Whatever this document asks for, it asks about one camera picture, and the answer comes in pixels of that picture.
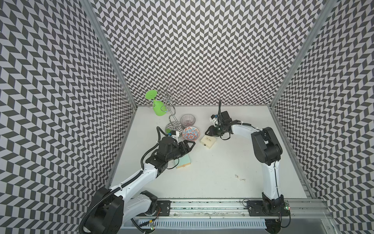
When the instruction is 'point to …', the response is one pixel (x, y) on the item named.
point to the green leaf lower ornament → (160, 108)
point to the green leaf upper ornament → (151, 94)
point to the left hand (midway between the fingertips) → (193, 146)
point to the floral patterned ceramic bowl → (191, 133)
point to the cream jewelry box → (208, 141)
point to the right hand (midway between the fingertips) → (207, 134)
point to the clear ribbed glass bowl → (187, 120)
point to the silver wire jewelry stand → (174, 124)
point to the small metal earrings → (236, 176)
